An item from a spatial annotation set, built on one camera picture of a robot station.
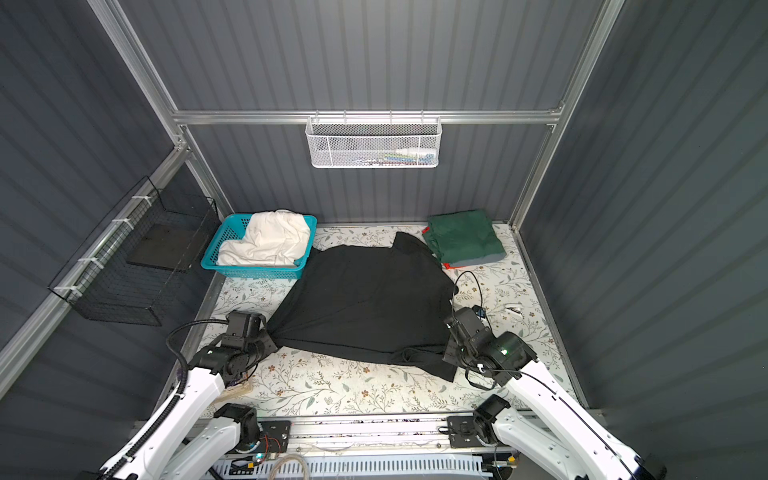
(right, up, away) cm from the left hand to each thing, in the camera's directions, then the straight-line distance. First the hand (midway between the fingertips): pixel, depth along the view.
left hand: (267, 342), depth 83 cm
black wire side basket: (-29, +21, -10) cm, 37 cm away
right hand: (+51, 0, -8) cm, 51 cm away
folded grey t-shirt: (+66, +23, +22) cm, 73 cm away
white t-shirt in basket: (-10, +31, +31) cm, 45 cm away
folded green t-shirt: (+61, +32, +25) cm, 73 cm away
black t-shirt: (+33, +8, +12) cm, 36 cm away
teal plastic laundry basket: (-26, +34, +28) cm, 51 cm away
